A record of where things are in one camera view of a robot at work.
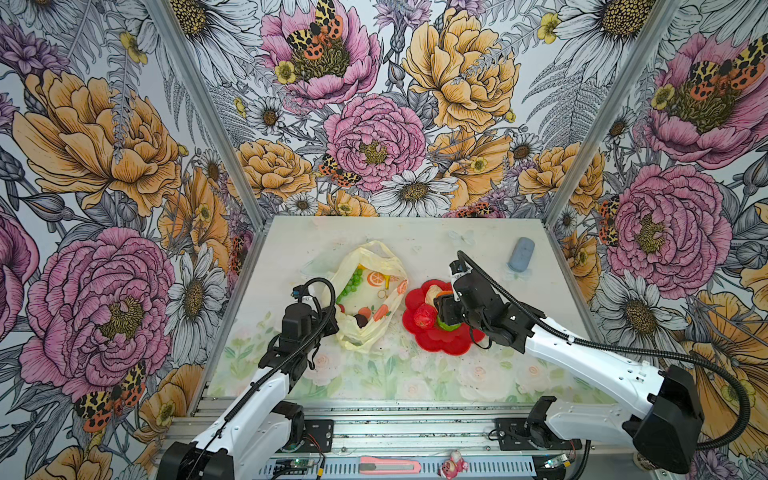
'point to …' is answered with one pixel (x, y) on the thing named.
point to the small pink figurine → (456, 464)
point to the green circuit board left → (293, 466)
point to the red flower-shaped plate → (436, 338)
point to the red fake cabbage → (425, 316)
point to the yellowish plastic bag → (367, 285)
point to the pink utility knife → (371, 465)
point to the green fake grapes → (353, 283)
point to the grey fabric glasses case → (521, 253)
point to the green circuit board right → (553, 462)
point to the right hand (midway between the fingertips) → (446, 308)
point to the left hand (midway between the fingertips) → (336, 316)
